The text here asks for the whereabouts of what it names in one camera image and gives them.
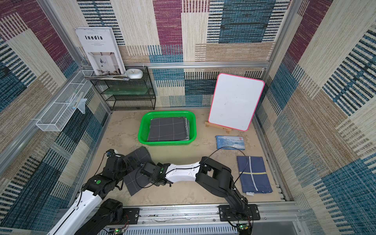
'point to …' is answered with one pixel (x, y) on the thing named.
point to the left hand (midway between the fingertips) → (129, 162)
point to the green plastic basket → (144, 123)
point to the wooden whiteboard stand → (207, 124)
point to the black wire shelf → (130, 94)
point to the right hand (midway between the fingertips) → (156, 171)
